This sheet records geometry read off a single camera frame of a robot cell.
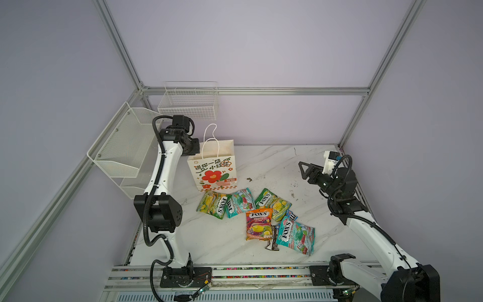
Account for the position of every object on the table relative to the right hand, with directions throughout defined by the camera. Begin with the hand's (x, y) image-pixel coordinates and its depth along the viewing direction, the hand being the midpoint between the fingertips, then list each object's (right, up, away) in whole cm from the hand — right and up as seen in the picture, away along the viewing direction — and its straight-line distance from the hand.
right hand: (303, 163), depth 77 cm
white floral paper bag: (-38, -2, +9) cm, 40 cm away
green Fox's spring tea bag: (-12, -18, +17) cm, 28 cm away
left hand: (-49, +6, +7) cm, 50 cm away
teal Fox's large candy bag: (-1, -32, +4) cm, 32 cm away
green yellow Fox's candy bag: (-41, -20, +14) cm, 47 cm away
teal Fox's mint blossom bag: (-27, -19, +15) cm, 36 cm away
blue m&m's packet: (-2, -25, +12) cm, 28 cm away
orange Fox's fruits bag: (-18, -28, +7) cm, 34 cm away
